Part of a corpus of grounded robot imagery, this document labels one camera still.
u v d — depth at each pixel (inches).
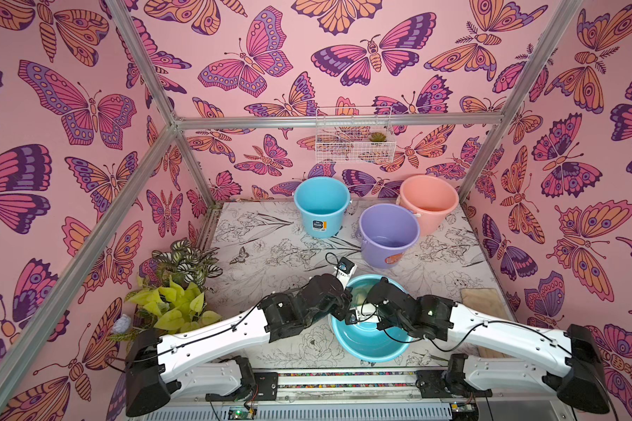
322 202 44.5
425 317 20.5
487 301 35.4
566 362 15.9
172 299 26.1
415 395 28.7
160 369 15.6
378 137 36.3
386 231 38.3
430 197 40.8
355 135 38.0
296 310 20.8
